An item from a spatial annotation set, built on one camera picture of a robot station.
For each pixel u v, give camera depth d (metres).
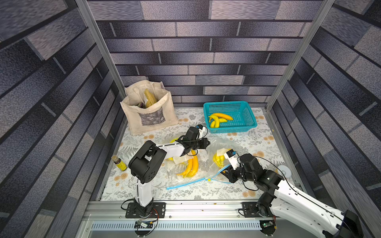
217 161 0.77
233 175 0.67
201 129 0.85
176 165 0.89
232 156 0.69
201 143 0.82
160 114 0.93
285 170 0.82
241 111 1.14
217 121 1.06
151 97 0.95
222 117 1.11
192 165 0.87
